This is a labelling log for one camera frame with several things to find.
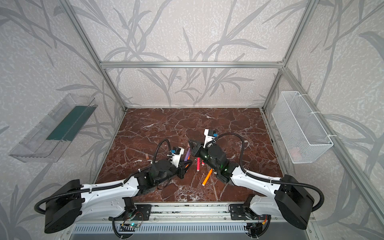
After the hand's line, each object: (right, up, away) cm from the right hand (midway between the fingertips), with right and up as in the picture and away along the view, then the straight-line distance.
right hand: (189, 136), depth 74 cm
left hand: (+2, -12, +2) cm, 12 cm away
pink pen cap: (-28, -15, +19) cm, 37 cm away
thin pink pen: (+7, -18, +15) cm, 25 cm away
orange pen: (+10, -25, +11) cm, 28 cm away
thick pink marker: (+4, -19, +16) cm, 25 cm away
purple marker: (-1, -9, 0) cm, 9 cm away
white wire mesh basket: (+48, +2, -13) cm, 50 cm away
